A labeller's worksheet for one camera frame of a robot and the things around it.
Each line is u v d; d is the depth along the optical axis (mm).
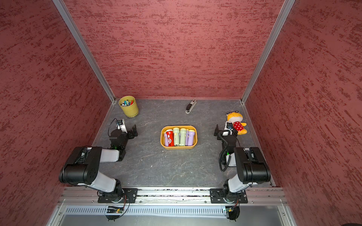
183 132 921
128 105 1055
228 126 765
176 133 910
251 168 449
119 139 725
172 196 757
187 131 945
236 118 1023
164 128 948
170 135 901
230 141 671
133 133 864
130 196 740
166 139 921
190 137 921
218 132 844
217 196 738
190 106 1129
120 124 794
